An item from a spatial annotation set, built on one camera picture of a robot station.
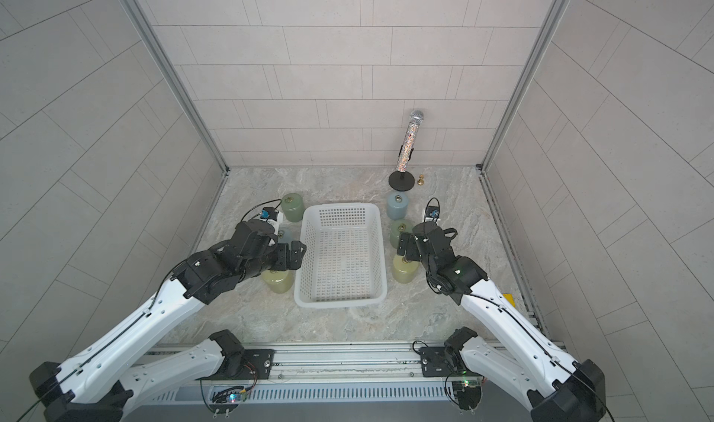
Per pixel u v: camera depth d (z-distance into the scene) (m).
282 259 0.61
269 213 0.62
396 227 0.89
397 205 0.97
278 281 0.79
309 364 0.73
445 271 0.53
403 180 1.12
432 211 0.66
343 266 0.89
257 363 0.71
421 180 1.12
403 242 0.69
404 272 0.82
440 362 0.71
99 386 0.37
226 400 0.64
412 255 0.68
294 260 0.63
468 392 0.68
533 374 0.41
